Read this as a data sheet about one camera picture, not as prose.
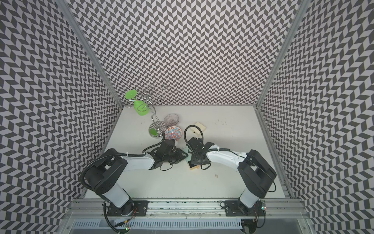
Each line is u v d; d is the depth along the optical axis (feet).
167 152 2.40
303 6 2.19
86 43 2.76
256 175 1.45
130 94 2.75
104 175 1.48
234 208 2.41
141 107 3.03
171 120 3.55
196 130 2.61
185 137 2.30
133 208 2.32
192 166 2.71
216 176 2.77
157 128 3.36
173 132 3.34
